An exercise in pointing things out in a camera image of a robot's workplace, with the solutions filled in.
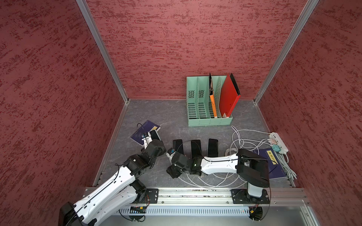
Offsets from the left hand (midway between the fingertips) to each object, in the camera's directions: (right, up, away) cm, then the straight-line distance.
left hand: (157, 147), depth 79 cm
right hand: (+8, -15, +3) cm, 17 cm away
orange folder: (+32, +30, +4) cm, 44 cm away
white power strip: (+80, 0, +13) cm, 82 cm away
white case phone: (+23, -4, +12) cm, 27 cm away
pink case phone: (+11, -3, +16) cm, 19 cm away
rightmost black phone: (+35, -4, +13) cm, 38 cm away
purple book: (+71, -19, +2) cm, 74 cm away
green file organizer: (+28, +22, +34) cm, 50 cm away
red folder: (+48, +31, +22) cm, 62 cm away
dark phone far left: (-2, +8, -2) cm, 8 cm away
